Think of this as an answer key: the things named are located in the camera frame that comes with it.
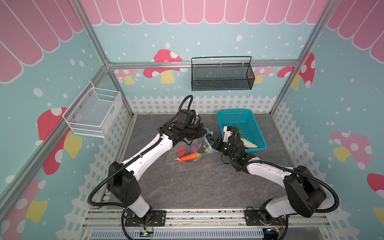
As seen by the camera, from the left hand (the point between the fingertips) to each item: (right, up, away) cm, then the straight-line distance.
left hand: (206, 134), depth 78 cm
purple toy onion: (-6, -10, +16) cm, 20 cm away
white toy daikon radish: (+29, -8, +19) cm, 35 cm away
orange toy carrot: (-9, -14, +9) cm, 19 cm away
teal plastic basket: (+32, +5, +31) cm, 45 cm away
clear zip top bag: (-9, -11, +15) cm, 21 cm away
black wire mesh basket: (+11, +38, +17) cm, 43 cm away
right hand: (+1, -2, +5) cm, 6 cm away
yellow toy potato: (0, -8, 0) cm, 8 cm away
